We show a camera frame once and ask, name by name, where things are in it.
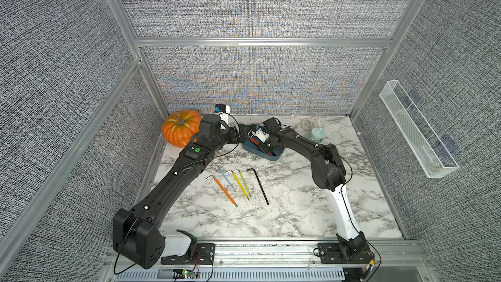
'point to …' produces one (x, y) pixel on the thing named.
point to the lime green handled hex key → (244, 184)
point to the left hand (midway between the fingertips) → (243, 125)
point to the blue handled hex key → (226, 177)
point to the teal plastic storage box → (254, 145)
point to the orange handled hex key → (224, 189)
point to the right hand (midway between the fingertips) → (262, 139)
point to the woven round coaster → (308, 124)
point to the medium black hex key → (259, 184)
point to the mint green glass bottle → (318, 133)
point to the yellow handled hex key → (239, 183)
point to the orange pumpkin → (179, 128)
